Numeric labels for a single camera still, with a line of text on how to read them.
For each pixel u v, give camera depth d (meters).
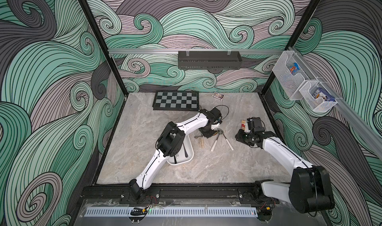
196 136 0.95
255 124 0.68
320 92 0.66
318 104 0.63
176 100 1.11
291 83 0.83
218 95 1.18
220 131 0.98
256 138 0.62
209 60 1.00
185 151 0.89
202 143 0.92
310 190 0.40
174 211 0.70
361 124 0.54
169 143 0.60
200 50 0.93
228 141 0.92
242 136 0.78
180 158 0.86
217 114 0.82
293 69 0.83
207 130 0.86
